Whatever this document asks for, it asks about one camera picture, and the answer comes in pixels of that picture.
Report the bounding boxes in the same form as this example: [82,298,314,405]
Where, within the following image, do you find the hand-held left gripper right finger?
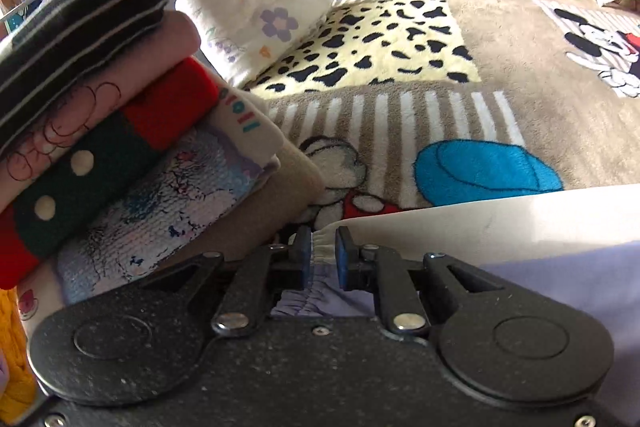
[335,227,506,340]

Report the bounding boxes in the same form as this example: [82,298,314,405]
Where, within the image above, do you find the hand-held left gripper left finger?
[140,227,313,339]

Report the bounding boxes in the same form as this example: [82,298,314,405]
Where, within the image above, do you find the lavender pants with white band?
[272,179,640,413]

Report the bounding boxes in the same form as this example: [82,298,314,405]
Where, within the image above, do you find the light blue printed folded garment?
[55,127,281,308]

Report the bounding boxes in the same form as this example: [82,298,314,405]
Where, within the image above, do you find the red and green folded sweater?
[0,57,221,290]

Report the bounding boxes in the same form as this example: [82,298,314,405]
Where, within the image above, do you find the white floral diaper pad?
[175,0,337,90]

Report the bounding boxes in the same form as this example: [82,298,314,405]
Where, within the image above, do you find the printed cartoon blanket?
[235,0,640,258]

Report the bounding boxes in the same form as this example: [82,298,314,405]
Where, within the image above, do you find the cream folded garment pink print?
[15,272,68,323]

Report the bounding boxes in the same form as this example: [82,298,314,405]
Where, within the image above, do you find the yellow folded garment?
[0,289,38,413]

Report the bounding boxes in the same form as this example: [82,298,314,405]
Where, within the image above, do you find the colourful alphabet mat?
[0,0,48,40]

